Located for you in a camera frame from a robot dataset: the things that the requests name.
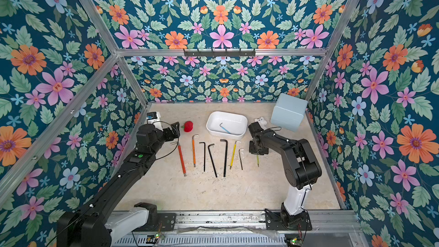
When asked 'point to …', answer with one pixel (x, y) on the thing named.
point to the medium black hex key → (211, 158)
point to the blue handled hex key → (225, 129)
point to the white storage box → (227, 125)
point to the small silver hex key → (240, 158)
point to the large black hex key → (224, 174)
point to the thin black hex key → (204, 154)
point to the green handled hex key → (258, 160)
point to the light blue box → (288, 111)
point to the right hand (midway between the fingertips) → (257, 150)
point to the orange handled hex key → (194, 149)
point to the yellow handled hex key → (234, 154)
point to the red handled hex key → (181, 156)
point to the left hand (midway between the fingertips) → (172, 123)
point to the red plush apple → (188, 126)
